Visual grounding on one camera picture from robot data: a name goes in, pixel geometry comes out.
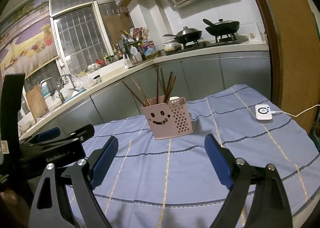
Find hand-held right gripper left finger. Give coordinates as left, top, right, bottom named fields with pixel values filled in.
left=29, top=136, right=119, bottom=228

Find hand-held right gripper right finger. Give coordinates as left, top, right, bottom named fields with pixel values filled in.
left=204, top=133, right=293, bottom=228

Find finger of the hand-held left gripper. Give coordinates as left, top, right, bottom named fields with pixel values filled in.
left=30, top=124, right=95, bottom=147
left=25, top=127, right=62, bottom=144

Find pink smiley utensil holder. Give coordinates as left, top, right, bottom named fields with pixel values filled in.
left=141, top=95, right=194, bottom=141

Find bundle of wooden chopsticks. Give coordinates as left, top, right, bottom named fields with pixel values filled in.
left=122, top=65, right=177, bottom=107

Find wooden cutting board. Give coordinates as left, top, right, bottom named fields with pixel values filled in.
left=25, top=84, right=49, bottom=121

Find angular steel faucet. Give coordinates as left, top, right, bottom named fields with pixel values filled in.
left=39, top=77, right=66, bottom=103

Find stainless kitchen sink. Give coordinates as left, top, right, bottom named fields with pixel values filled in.
left=45, top=86, right=88, bottom=104

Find blue striped tablecloth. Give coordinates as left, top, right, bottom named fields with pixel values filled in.
left=59, top=84, right=320, bottom=228

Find curved steel faucet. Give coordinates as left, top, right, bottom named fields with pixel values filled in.
left=58, top=74, right=74, bottom=92

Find small white device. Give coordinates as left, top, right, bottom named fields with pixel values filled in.
left=254, top=104, right=273, bottom=123

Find white rectangular box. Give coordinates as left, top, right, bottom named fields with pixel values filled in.
left=92, top=61, right=125, bottom=81

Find row of condiment bottles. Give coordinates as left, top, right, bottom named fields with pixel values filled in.
left=102, top=44, right=125, bottom=64

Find grey kitchen counter cabinets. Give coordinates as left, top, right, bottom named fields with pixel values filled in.
left=19, top=43, right=273, bottom=141

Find barred window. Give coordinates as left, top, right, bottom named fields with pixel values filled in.
left=51, top=3, right=110, bottom=76

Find white plastic jug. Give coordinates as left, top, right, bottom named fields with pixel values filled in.
left=130, top=46, right=143, bottom=64

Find blue label oil bottle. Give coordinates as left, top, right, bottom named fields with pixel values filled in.
left=142, top=40, right=159, bottom=59

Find brown cardboard sheet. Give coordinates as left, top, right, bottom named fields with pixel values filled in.
left=104, top=14, right=133, bottom=43

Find black rack with packets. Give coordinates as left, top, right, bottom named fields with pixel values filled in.
left=121, top=27, right=150, bottom=62

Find gas stove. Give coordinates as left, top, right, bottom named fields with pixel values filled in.
left=165, top=34, right=249, bottom=54

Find black pan with silver lid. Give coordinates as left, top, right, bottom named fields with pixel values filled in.
left=163, top=26, right=203, bottom=43

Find black wok with lid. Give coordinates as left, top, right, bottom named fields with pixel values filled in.
left=202, top=18, right=240, bottom=36

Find brown wooden door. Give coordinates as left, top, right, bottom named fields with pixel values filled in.
left=237, top=0, right=320, bottom=141

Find fruit print wall poster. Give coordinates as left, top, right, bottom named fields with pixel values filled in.
left=0, top=0, right=60, bottom=78

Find white cable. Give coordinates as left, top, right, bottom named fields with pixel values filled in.
left=272, top=104, right=320, bottom=117

